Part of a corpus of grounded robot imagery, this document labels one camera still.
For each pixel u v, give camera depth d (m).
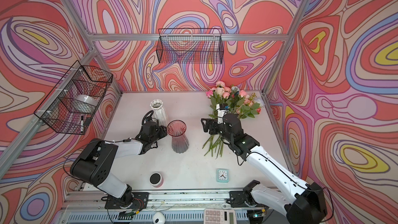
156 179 0.75
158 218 0.67
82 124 0.72
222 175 0.79
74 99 0.69
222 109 0.65
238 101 1.02
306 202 0.38
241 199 0.73
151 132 0.75
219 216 0.69
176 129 0.81
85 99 0.73
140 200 0.72
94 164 0.46
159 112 0.83
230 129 0.55
